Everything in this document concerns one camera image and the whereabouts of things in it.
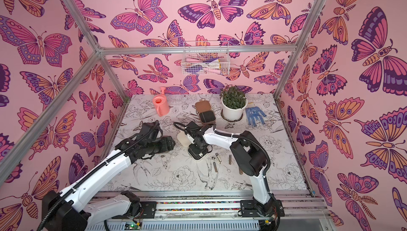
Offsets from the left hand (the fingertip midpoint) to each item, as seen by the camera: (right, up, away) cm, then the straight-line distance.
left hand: (171, 143), depth 80 cm
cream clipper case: (+13, -6, +2) cm, 14 cm away
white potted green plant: (+34, +22, +14) cm, 43 cm away
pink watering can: (-12, +22, +23) cm, 34 cm away
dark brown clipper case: (+18, +13, +29) cm, 37 cm away
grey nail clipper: (+23, -15, +6) cm, 28 cm away
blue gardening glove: (+50, +15, +29) cm, 60 cm away
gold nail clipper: (+25, -10, +9) cm, 28 cm away
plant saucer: (+33, +10, +26) cm, 43 cm away
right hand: (+12, -5, +12) cm, 18 cm away
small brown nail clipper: (+31, -11, +9) cm, 35 cm away
